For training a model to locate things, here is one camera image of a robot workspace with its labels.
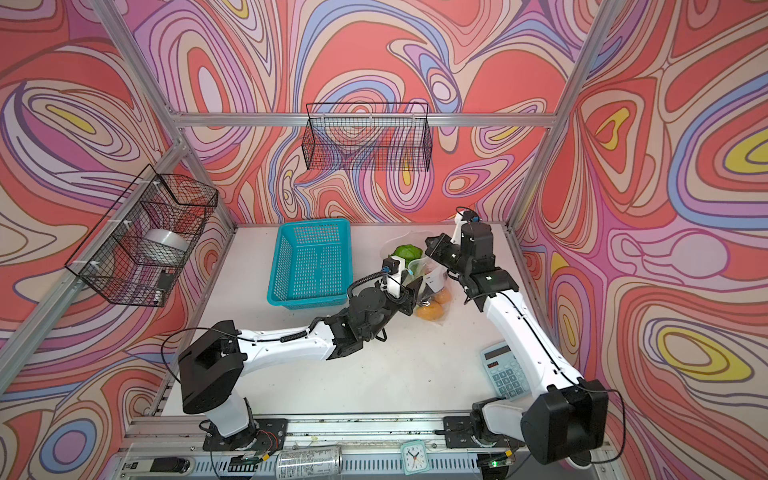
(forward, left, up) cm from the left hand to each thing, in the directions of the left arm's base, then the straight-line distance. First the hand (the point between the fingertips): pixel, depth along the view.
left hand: (420, 273), depth 74 cm
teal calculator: (-17, -25, -24) cm, 38 cm away
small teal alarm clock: (-36, +2, -24) cm, 44 cm away
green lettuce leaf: (+12, +2, -6) cm, 14 cm away
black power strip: (-38, +60, -22) cm, 74 cm away
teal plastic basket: (+23, +36, -25) cm, 50 cm away
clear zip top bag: (+4, -7, -16) cm, 18 cm away
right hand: (+8, -2, +2) cm, 9 cm away
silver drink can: (-37, +26, -20) cm, 49 cm away
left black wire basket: (+2, +67, +8) cm, 67 cm away
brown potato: (+1, -5, -21) cm, 22 cm away
